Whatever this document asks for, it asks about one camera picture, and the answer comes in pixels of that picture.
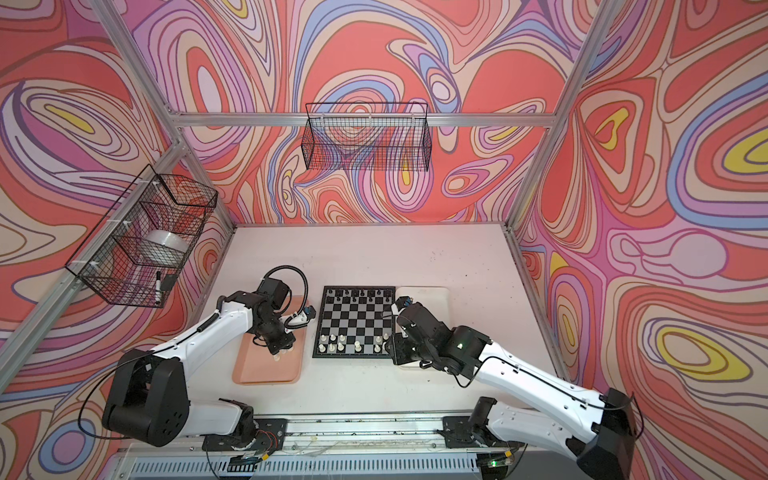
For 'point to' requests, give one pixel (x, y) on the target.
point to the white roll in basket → (162, 248)
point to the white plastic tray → (410, 365)
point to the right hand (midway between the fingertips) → (394, 353)
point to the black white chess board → (355, 322)
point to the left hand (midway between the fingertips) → (290, 338)
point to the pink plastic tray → (257, 365)
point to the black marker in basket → (158, 287)
